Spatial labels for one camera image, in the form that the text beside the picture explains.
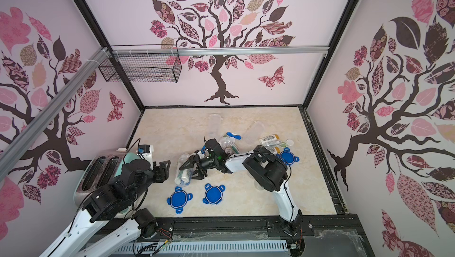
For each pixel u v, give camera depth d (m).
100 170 0.72
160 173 0.61
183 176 0.74
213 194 0.85
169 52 0.91
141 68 1.22
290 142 1.00
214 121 1.09
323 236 0.72
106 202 0.44
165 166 0.62
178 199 0.82
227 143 1.00
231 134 1.05
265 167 0.55
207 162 0.77
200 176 0.78
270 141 1.00
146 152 0.58
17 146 0.51
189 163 0.77
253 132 1.04
